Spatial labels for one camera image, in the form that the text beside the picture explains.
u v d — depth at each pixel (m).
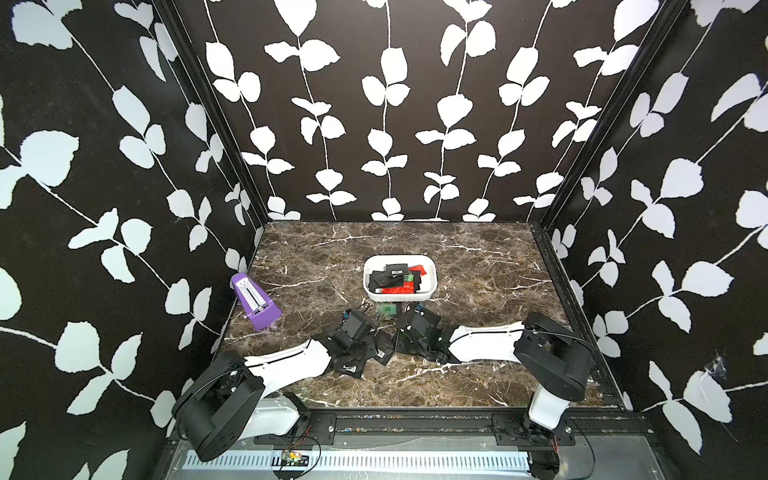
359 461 0.70
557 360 0.47
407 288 0.96
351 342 0.67
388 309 0.95
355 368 0.84
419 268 1.04
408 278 0.98
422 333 0.69
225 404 0.42
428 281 1.02
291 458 0.70
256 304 0.86
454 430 0.76
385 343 0.88
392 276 0.98
